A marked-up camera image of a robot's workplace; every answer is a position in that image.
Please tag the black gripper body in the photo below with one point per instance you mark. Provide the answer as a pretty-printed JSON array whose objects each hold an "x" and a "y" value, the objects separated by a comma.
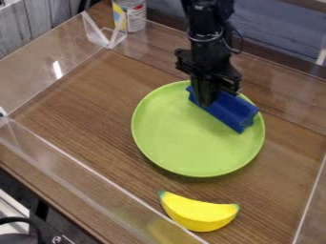
[{"x": 212, "y": 66}]

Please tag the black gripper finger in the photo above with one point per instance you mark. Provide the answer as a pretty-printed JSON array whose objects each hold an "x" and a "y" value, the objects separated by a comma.
[
  {"x": 200, "y": 87},
  {"x": 213, "y": 89}
]

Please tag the blue star-shaped block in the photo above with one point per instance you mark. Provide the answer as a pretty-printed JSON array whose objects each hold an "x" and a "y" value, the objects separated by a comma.
[{"x": 230, "y": 109}]

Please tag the green round plate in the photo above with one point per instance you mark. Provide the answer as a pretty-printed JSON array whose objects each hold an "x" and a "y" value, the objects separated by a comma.
[{"x": 188, "y": 142}]

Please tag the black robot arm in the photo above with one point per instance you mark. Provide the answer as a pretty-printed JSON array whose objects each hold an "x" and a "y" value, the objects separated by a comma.
[{"x": 209, "y": 26}]

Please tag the white can with label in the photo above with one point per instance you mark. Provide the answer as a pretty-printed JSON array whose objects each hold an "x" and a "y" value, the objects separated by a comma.
[{"x": 130, "y": 14}]

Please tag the yellow toy banana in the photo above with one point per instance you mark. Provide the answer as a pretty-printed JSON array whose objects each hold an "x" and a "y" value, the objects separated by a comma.
[{"x": 197, "y": 215}]

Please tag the clear acrylic enclosure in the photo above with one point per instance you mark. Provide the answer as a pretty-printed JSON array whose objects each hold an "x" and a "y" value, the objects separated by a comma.
[{"x": 69, "y": 92}]

